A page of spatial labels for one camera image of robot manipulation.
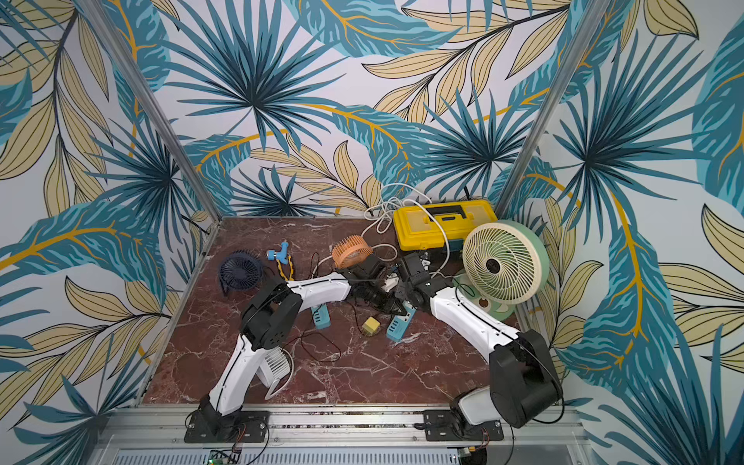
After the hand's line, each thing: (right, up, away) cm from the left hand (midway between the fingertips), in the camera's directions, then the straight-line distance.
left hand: (404, 316), depth 90 cm
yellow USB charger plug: (-10, -3, 0) cm, 11 cm away
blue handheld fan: (-43, +19, +16) cm, 50 cm away
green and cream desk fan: (+25, +17, -14) cm, 34 cm away
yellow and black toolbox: (+5, +27, +5) cm, 28 cm away
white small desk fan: (-34, -8, -17) cm, 39 cm away
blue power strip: (-26, 0, +1) cm, 26 cm away
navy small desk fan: (-52, +14, +3) cm, 53 cm away
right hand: (+1, +10, -1) cm, 10 cm away
